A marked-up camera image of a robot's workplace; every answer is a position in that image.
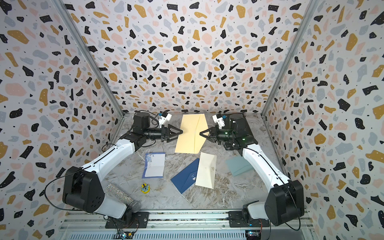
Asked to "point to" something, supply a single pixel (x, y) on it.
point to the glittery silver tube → (134, 206)
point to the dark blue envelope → (186, 176)
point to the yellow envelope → (190, 141)
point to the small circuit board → (125, 235)
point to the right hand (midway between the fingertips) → (200, 135)
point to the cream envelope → (206, 171)
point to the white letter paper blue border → (154, 165)
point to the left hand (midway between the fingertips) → (181, 135)
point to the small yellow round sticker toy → (145, 188)
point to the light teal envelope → (238, 165)
